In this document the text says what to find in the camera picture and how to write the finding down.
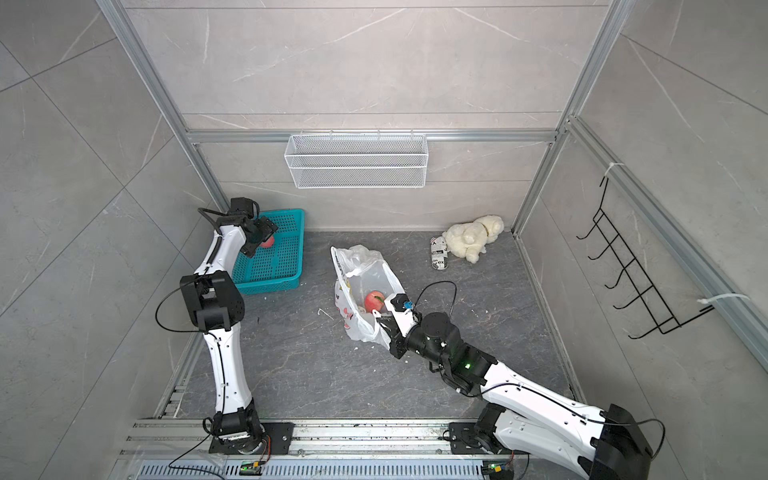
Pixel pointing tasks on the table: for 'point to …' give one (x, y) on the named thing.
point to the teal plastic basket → (280, 266)
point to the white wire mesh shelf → (358, 161)
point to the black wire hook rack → (624, 257)
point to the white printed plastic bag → (360, 271)
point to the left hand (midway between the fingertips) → (267, 230)
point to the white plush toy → (469, 239)
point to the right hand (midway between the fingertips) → (381, 319)
